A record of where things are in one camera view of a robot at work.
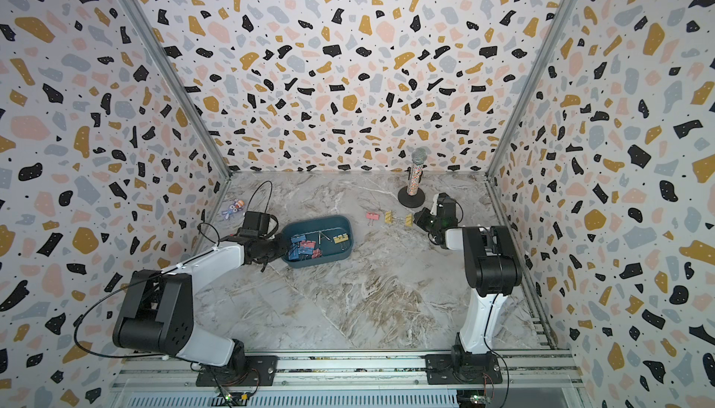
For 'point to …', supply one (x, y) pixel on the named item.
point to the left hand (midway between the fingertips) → (290, 245)
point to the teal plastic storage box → (317, 240)
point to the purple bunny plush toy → (236, 206)
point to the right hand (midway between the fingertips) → (416, 212)
